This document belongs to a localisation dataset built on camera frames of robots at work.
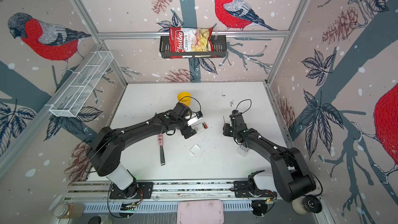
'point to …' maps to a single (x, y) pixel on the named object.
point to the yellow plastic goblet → (185, 97)
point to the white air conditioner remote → (198, 127)
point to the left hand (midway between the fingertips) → (192, 124)
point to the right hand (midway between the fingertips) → (224, 130)
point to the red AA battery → (204, 125)
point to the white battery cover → (194, 149)
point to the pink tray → (200, 211)
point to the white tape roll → (297, 207)
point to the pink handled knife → (160, 140)
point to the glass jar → (73, 211)
